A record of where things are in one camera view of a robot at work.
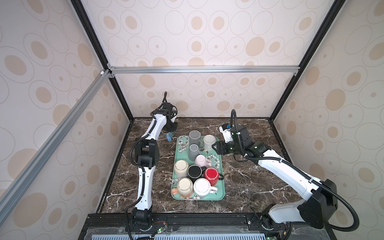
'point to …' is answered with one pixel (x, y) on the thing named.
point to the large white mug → (202, 188)
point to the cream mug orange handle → (185, 188)
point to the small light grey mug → (193, 151)
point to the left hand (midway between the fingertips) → (176, 127)
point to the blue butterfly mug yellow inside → (169, 136)
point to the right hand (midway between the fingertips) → (221, 143)
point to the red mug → (212, 174)
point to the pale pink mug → (201, 160)
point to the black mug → (195, 172)
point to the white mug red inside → (209, 141)
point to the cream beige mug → (181, 169)
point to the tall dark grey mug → (194, 138)
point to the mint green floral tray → (181, 148)
